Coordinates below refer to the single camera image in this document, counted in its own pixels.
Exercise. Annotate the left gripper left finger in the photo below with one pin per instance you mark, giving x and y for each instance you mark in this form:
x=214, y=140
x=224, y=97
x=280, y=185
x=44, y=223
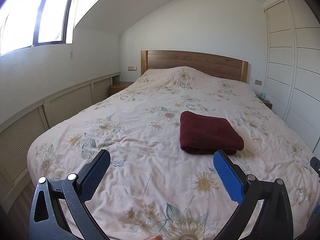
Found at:
x=47, y=220

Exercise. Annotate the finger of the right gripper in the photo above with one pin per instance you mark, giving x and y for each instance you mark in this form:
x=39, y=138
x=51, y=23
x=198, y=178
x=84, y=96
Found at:
x=315, y=164

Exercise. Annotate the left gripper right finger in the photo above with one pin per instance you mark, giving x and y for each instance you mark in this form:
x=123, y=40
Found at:
x=275, y=216

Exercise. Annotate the dark red knit sweater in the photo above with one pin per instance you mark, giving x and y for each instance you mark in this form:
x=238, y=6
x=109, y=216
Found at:
x=201, y=134

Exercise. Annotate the right wooden nightstand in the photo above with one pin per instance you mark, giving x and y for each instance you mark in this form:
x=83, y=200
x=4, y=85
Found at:
x=265, y=101

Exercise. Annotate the wooden nightstand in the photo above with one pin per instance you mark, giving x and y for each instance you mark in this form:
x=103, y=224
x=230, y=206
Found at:
x=117, y=87
x=265, y=101

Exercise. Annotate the small items on nightstand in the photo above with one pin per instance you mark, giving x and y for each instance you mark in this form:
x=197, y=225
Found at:
x=262, y=95

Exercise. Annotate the wooden headboard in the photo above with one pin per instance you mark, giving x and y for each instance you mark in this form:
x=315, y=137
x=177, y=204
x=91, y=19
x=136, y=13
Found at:
x=213, y=65

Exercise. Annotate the white sliding wardrobe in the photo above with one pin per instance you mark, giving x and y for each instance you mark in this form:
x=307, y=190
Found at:
x=292, y=71

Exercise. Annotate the left wooden nightstand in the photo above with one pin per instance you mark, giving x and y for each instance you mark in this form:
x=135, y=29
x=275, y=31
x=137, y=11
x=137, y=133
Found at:
x=117, y=87

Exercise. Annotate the louvered low wall cabinet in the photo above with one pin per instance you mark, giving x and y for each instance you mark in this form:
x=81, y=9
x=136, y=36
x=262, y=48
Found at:
x=18, y=132

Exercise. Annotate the right wall switch plate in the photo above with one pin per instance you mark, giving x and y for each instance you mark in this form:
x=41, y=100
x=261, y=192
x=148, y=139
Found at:
x=258, y=82

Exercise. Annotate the wall switch plate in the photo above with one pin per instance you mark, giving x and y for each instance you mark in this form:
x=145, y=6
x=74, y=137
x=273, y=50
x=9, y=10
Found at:
x=132, y=68
x=258, y=82

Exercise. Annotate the left wall switch plate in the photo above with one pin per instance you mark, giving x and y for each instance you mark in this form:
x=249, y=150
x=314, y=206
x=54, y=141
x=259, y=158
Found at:
x=132, y=68

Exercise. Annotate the window with dark frame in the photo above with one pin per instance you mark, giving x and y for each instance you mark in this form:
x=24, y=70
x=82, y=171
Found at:
x=33, y=23

